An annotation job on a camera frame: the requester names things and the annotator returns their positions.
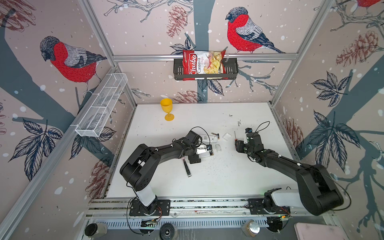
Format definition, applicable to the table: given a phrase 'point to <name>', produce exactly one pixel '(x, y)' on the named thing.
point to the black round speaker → (167, 231)
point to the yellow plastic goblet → (166, 103)
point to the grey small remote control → (206, 154)
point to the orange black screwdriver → (236, 140)
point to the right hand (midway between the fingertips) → (236, 145)
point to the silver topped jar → (250, 228)
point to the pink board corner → (312, 231)
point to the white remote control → (206, 138)
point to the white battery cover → (226, 136)
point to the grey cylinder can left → (94, 230)
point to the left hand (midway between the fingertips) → (197, 149)
